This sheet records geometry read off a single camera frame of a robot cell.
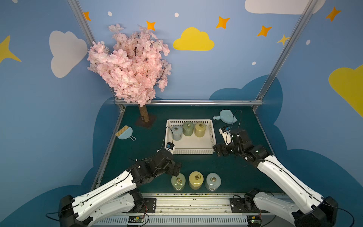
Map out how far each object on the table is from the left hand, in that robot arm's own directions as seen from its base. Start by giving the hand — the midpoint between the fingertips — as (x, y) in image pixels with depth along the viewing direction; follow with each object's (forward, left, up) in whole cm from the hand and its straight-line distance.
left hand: (175, 160), depth 75 cm
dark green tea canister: (-10, -2, -6) cm, 12 cm away
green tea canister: (+27, -8, -8) cm, 29 cm away
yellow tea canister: (-8, -12, -7) cm, 16 cm away
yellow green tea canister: (+27, -16, -9) cm, 32 cm away
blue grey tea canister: (-9, -21, -7) cm, 24 cm away
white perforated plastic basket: (+19, -11, -16) cm, 27 cm away
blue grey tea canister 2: (+24, 0, -8) cm, 25 cm away
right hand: (+10, -27, +2) cm, 29 cm away
